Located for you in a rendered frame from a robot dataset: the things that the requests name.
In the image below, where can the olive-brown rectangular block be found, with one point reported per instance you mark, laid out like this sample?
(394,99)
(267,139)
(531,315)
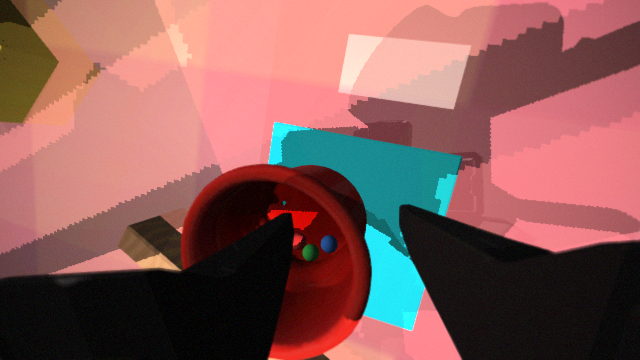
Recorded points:
(26,64)

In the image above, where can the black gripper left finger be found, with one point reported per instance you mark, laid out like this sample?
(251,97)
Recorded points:
(225,307)

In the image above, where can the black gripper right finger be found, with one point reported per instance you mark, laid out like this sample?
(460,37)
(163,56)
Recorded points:
(503,299)

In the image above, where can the red ball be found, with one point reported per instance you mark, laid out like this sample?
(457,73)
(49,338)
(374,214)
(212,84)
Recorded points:
(299,241)

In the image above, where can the green marble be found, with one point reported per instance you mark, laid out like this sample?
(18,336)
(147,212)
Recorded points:
(310,252)

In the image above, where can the blue marble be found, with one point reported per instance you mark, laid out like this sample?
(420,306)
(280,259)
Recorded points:
(329,244)

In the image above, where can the brown wooden beam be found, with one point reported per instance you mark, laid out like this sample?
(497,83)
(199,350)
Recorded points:
(153,243)

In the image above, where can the red plastic cup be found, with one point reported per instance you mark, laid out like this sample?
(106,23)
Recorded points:
(324,299)

